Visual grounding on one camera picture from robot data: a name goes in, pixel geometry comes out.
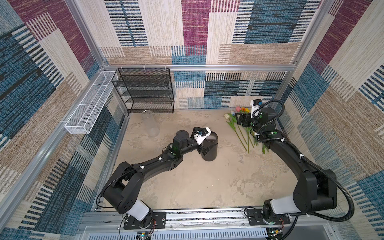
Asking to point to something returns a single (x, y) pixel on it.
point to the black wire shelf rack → (145, 90)
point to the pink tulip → (238, 108)
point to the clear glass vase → (152, 129)
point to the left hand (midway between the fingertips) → (211, 133)
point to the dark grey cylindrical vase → (211, 141)
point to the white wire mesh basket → (83, 120)
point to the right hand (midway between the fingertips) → (241, 115)
